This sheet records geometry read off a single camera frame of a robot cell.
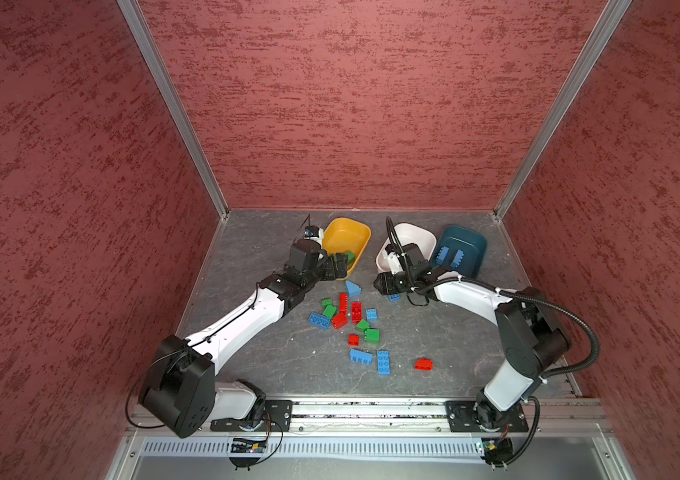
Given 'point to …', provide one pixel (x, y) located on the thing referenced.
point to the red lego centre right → (356, 312)
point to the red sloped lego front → (423, 364)
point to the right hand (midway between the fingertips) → (381, 287)
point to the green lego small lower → (362, 325)
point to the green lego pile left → (329, 309)
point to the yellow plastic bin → (343, 235)
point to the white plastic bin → (407, 233)
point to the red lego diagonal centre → (343, 302)
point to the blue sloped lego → (354, 290)
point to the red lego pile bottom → (340, 321)
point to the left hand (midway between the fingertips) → (334, 263)
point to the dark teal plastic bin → (472, 243)
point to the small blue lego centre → (371, 314)
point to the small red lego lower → (353, 340)
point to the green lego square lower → (372, 336)
